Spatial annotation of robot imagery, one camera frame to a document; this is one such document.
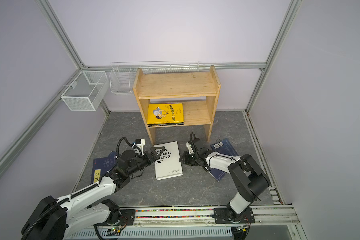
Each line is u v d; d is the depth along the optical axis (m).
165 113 0.87
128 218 0.74
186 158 0.79
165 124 0.84
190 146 0.74
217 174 0.87
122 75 0.95
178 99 1.17
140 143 0.75
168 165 0.87
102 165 0.90
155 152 0.71
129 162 0.62
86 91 0.99
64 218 0.42
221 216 0.74
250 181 0.46
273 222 0.74
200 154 0.72
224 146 0.99
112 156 0.96
